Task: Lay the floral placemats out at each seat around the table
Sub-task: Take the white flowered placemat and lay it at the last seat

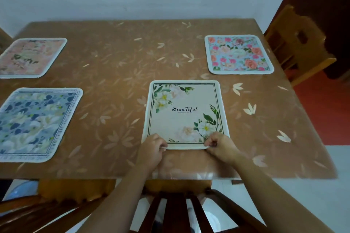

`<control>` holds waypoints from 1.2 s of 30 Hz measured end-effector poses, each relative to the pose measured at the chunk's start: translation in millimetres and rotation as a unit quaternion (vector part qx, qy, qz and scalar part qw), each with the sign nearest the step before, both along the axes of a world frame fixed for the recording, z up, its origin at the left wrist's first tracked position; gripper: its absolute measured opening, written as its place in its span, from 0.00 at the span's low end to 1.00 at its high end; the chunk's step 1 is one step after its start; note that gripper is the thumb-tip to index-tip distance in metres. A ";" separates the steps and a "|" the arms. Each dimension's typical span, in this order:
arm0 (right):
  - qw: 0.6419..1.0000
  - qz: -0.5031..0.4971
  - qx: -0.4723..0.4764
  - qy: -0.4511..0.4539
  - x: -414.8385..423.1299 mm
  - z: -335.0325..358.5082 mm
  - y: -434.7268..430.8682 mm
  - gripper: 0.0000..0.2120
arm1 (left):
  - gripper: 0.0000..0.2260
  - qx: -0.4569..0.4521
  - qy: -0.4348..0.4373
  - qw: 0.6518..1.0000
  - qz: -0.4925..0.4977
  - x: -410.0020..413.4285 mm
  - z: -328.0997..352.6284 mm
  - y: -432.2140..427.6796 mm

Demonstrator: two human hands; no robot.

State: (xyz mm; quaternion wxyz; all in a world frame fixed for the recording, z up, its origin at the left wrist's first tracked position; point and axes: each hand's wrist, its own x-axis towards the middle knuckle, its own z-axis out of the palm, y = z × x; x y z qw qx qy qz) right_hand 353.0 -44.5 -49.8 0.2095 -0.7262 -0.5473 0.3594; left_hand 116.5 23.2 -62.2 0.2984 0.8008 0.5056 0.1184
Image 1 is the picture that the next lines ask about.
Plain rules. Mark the cream white-flower cloth mat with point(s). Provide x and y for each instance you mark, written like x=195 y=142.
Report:
x=184 y=114

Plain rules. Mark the blue floral cloth mat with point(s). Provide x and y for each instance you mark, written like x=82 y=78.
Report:
x=34 y=125

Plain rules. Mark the brown leaf-pattern tablecloth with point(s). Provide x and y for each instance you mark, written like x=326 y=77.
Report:
x=123 y=77

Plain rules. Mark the person's left forearm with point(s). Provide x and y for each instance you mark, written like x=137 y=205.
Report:
x=114 y=202

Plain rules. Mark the person's right fingers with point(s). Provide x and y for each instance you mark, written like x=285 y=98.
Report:
x=214 y=141

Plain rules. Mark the person's right forearm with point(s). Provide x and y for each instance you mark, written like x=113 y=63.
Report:
x=276 y=200

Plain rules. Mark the dark wooden slatted chair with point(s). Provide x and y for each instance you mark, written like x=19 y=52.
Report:
x=177 y=211

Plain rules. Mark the light wooden chair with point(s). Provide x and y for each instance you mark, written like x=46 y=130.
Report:
x=299 y=45

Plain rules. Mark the person's left hand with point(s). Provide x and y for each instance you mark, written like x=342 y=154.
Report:
x=149 y=151

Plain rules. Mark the person's right hand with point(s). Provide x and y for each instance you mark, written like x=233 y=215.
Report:
x=222 y=148

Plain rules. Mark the person's left fingers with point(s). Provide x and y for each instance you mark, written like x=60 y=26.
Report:
x=158 y=142

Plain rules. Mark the peach floral cloth mat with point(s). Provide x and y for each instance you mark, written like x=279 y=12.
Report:
x=30 y=57

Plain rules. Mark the light blue pink-rose cloth mat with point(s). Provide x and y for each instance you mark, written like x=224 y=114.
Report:
x=237 y=54

